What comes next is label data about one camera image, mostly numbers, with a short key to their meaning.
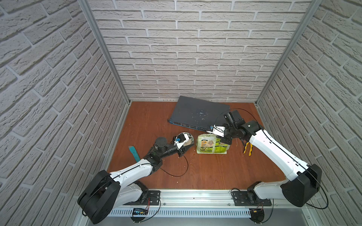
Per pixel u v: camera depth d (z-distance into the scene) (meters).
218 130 0.65
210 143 0.81
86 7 0.70
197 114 1.07
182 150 0.69
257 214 0.69
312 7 0.70
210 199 0.76
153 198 0.73
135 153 0.89
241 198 0.73
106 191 0.41
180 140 0.63
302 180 0.39
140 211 0.71
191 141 0.92
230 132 0.64
